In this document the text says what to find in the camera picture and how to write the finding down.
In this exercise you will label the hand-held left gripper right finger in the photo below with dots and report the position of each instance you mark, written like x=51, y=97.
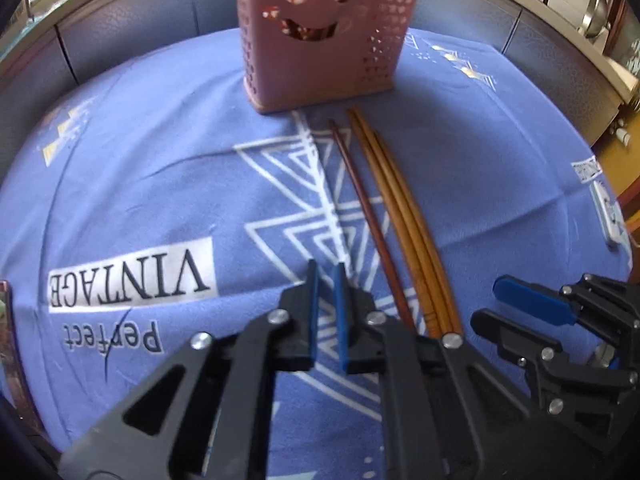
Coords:
x=341, y=310

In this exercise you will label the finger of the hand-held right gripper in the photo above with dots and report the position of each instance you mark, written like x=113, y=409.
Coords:
x=505, y=332
x=530, y=297

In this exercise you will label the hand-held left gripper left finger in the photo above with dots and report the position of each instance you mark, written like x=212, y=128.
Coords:
x=314, y=310

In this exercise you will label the dark red single chopstick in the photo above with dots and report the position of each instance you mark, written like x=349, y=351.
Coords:
x=371, y=210

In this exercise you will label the pink perforated utensil holder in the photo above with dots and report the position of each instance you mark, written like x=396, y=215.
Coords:
x=325, y=75

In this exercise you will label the white pocket router device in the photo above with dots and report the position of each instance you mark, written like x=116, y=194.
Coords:
x=607, y=215

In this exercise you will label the white round knob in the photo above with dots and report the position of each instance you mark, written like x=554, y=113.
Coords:
x=622, y=136

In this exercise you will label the blue printed tablecloth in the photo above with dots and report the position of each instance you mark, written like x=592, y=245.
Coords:
x=150, y=185

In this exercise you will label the metal bowl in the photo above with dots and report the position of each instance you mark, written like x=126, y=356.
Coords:
x=595, y=10

